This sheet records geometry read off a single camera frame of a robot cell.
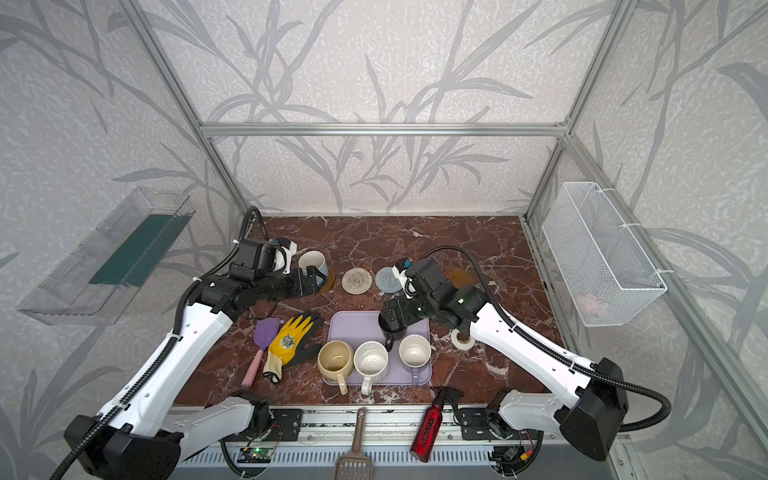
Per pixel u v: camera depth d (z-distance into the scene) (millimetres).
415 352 848
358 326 929
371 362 830
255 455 709
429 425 706
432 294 550
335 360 831
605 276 605
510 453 746
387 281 1017
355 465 690
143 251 634
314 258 971
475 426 733
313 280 665
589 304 722
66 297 597
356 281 1017
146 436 390
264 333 887
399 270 673
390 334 808
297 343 856
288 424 742
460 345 866
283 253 601
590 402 382
